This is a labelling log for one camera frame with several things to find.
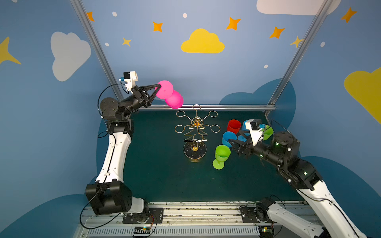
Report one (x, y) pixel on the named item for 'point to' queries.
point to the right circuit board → (266, 231)
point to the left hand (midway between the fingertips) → (159, 86)
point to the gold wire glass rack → (194, 149)
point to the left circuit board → (142, 230)
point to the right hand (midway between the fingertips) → (237, 134)
